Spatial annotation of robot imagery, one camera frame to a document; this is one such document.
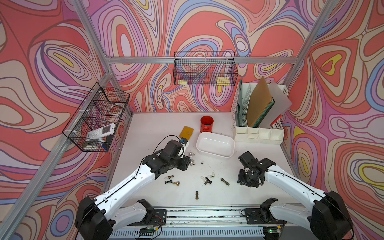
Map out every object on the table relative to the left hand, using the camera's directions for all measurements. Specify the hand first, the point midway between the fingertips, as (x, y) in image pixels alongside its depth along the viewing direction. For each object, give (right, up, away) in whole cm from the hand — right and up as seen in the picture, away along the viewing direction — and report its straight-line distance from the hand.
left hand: (189, 160), depth 77 cm
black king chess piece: (+12, -14, +7) cm, 19 cm away
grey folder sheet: (+53, +30, +7) cm, 61 cm away
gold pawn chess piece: (-7, -15, +6) cm, 18 cm away
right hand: (+30, -16, +4) cm, 34 cm away
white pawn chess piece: (+8, -13, +9) cm, 18 cm away
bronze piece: (+4, -20, +3) cm, 20 cm away
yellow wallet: (-3, +13, +29) cm, 32 cm away
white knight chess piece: (+14, -11, +9) cm, 20 cm away
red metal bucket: (+11, +19, +23) cm, 32 cm away
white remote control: (-38, +16, -9) cm, 42 cm away
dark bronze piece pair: (-11, -14, +8) cm, 20 cm away
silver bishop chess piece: (+2, -5, +14) cm, 15 cm away
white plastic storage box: (+18, +6, +24) cm, 31 cm away
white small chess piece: (+8, -5, +16) cm, 18 cm away
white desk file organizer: (+58, +11, +24) cm, 64 cm away
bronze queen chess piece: (+21, -14, +7) cm, 27 cm away
